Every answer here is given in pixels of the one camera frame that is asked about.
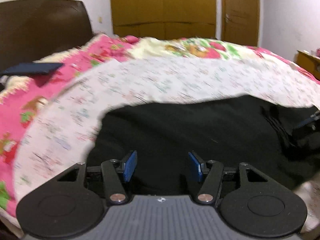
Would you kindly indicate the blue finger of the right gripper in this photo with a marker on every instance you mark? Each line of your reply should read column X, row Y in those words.
column 312, row 122

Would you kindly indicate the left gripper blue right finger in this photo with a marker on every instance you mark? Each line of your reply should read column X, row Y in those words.
column 196, row 167

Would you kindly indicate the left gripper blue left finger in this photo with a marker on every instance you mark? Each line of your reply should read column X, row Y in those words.
column 128, row 165

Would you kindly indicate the black pants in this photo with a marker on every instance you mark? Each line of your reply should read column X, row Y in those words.
column 231, row 131

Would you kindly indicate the wooden side cabinet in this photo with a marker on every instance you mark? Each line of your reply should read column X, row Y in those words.
column 308, row 62

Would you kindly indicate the floral bed quilt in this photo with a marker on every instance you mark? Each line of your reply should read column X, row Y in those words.
column 50, row 123

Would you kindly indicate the dark blue phone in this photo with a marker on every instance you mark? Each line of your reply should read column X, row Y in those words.
column 32, row 68

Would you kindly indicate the brown wooden door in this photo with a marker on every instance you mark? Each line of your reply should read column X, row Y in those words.
column 240, row 21

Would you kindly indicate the brown wooden wardrobe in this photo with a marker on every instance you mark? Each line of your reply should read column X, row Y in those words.
column 164, row 19

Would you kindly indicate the dark wooden headboard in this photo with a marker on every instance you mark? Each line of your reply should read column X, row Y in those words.
column 33, row 29

